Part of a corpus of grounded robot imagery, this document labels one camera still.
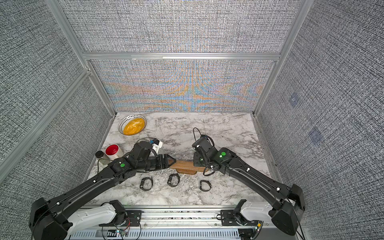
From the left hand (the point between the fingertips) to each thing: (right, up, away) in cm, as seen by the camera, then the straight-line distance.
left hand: (175, 161), depth 73 cm
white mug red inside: (-42, +1, +22) cm, 47 cm away
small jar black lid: (-46, +1, +15) cm, 48 cm away
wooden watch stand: (+5, -5, +10) cm, 13 cm away
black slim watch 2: (+15, -2, -13) cm, 20 cm away
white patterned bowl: (-43, +22, +39) cm, 62 cm away
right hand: (+11, +3, +3) cm, 11 cm away
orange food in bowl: (-31, +17, +30) cm, 47 cm away
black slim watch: (+19, -15, +10) cm, 26 cm away
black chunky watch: (-17, -15, +11) cm, 25 cm away
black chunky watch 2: (-5, -13, +13) cm, 19 cm away
